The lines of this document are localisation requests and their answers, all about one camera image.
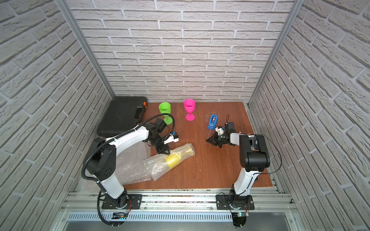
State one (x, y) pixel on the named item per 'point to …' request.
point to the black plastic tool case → (123, 114)
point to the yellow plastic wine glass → (173, 160)
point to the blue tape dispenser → (212, 121)
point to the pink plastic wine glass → (189, 106)
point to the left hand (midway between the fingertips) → (170, 151)
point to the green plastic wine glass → (165, 108)
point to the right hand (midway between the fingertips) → (208, 140)
